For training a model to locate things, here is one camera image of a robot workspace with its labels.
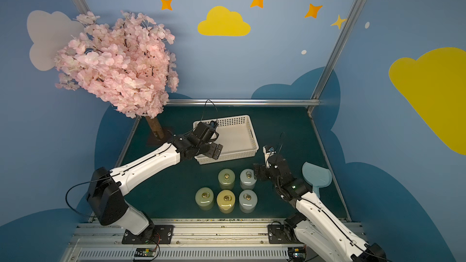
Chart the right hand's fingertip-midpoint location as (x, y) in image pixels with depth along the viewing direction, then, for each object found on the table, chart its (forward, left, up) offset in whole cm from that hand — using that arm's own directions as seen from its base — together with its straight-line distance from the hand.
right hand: (266, 160), depth 82 cm
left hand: (+6, +26, +4) cm, 27 cm away
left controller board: (-37, +49, -14) cm, 63 cm away
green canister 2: (-17, +26, -5) cm, 32 cm away
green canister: (-8, +18, -5) cm, 20 cm away
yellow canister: (-18, +17, -5) cm, 25 cm away
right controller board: (-33, -13, -16) cm, 39 cm away
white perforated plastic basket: (+25, +15, -15) cm, 33 cm away
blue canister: (-16, +8, -5) cm, 19 cm away
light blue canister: (-7, +8, -5) cm, 12 cm away
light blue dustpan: (0, -28, -14) cm, 31 cm away
